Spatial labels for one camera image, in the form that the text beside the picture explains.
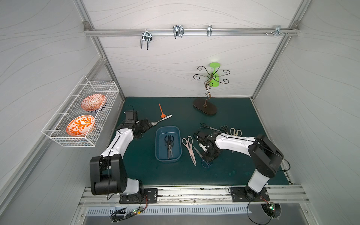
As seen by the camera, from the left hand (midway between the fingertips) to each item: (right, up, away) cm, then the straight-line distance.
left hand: (147, 126), depth 89 cm
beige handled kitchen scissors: (+61, -5, +10) cm, 62 cm away
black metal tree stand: (+39, +15, +23) cm, 48 cm away
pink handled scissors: (+27, -11, +5) cm, 29 cm away
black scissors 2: (+14, -11, +4) cm, 18 cm away
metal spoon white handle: (+2, +1, +14) cm, 15 cm away
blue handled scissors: (+37, -22, -5) cm, 43 cm away
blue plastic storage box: (+8, -16, +2) cm, 18 cm away
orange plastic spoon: (+7, +6, +19) cm, 22 cm away
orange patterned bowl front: (-24, +4, -25) cm, 35 cm away
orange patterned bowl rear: (-24, +15, -16) cm, 32 cm away
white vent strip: (-7, -42, -18) cm, 46 cm away
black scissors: (+13, -11, +3) cm, 18 cm away
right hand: (+39, -20, -1) cm, 44 cm away
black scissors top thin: (+38, -1, +14) cm, 41 cm away
